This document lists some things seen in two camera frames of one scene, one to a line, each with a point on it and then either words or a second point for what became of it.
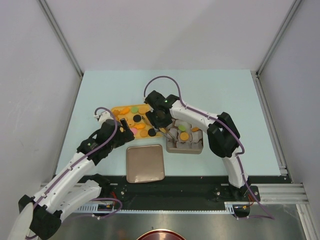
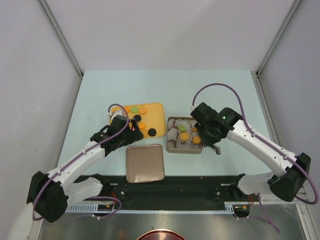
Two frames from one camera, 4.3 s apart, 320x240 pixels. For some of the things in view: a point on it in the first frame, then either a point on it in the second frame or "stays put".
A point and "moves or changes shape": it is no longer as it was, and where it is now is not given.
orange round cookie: x=143 y=133 stays put
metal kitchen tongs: x=161 y=129 moves or changes shape
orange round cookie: x=184 y=136 stays put
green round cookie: x=182 y=128 stays put
